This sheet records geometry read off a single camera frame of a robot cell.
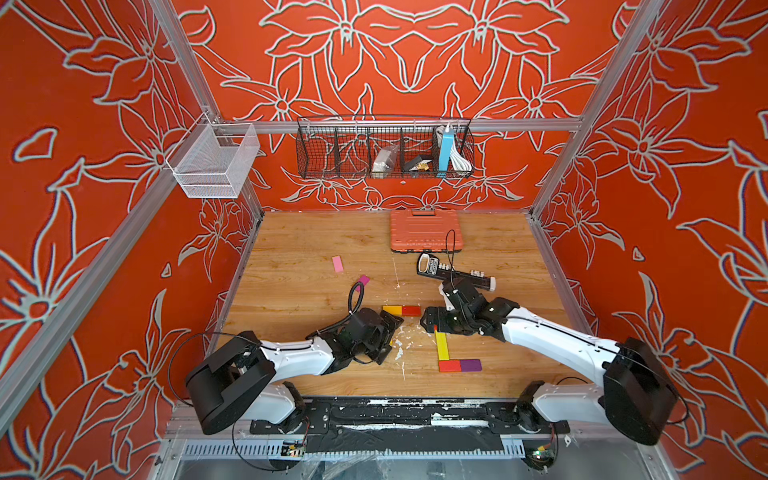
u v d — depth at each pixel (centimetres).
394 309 92
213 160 93
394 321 77
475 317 63
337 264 104
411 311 98
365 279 100
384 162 91
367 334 67
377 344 69
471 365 81
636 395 40
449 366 81
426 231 109
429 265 101
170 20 71
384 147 97
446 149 85
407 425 73
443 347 83
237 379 43
